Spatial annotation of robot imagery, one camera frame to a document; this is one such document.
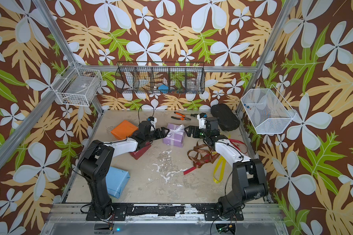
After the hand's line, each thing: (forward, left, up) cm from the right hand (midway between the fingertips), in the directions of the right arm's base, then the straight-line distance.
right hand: (190, 128), depth 89 cm
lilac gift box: (-2, +8, -10) cm, 13 cm away
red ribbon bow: (-11, -12, -17) cm, 24 cm away
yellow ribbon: (-17, -22, -16) cm, 32 cm away
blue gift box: (-28, +41, -8) cm, 51 cm away
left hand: (+3, +15, -5) cm, 16 cm away
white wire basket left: (+18, +67, +19) cm, 72 cm away
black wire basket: (+33, +2, +15) cm, 36 cm away
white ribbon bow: (+3, +12, -8) cm, 15 cm away
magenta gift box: (-13, +32, -10) cm, 36 cm away
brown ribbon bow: (-9, -8, -16) cm, 20 cm away
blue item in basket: (+23, +17, +13) cm, 31 cm away
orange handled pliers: (+22, +3, -15) cm, 27 cm away
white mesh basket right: (+3, -45, +11) cm, 46 cm away
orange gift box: (+7, +45, -11) cm, 47 cm away
